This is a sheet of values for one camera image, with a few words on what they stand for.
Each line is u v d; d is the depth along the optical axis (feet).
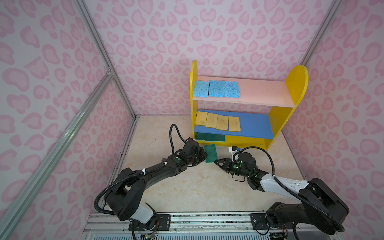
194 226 2.39
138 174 1.52
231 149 2.63
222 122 3.11
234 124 3.06
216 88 2.46
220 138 3.38
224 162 2.51
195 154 2.27
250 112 4.02
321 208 1.38
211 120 3.13
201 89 2.46
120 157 3.36
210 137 3.36
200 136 3.39
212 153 2.79
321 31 2.51
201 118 3.21
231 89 2.47
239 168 2.35
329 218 1.30
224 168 2.46
